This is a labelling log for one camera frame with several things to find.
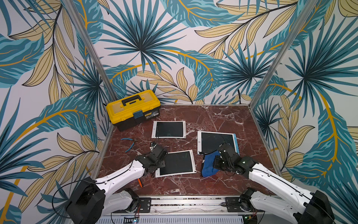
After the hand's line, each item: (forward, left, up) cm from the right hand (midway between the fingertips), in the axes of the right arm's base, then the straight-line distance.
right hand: (212, 162), depth 81 cm
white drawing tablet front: (+3, +21, -7) cm, 22 cm away
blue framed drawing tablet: (+18, -2, -7) cm, 19 cm away
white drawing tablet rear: (+29, +25, -6) cm, 39 cm away
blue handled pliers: (+20, +50, -6) cm, 54 cm away
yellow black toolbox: (+32, +53, +10) cm, 63 cm away
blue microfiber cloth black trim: (-3, +3, -2) cm, 5 cm away
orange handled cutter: (-8, +42, -6) cm, 43 cm away
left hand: (+2, +31, -3) cm, 31 cm away
